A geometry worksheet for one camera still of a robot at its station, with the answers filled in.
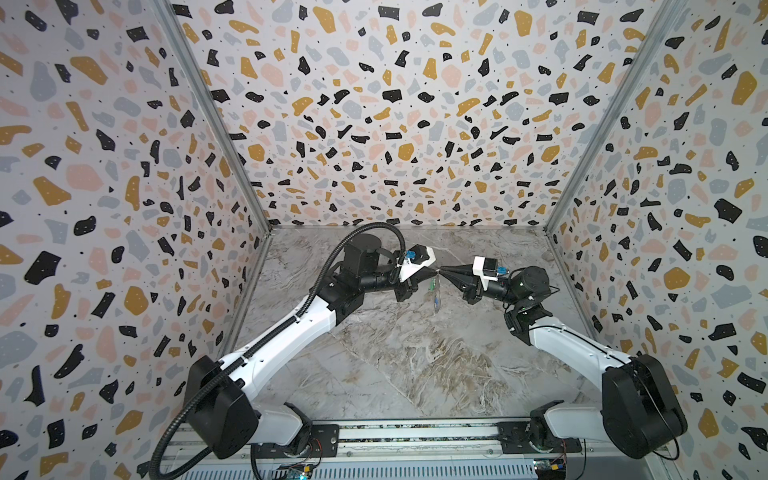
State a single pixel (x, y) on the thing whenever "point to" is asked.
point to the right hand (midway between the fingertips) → (444, 267)
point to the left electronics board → (300, 472)
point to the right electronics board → (551, 468)
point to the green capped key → (433, 284)
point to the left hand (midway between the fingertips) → (438, 266)
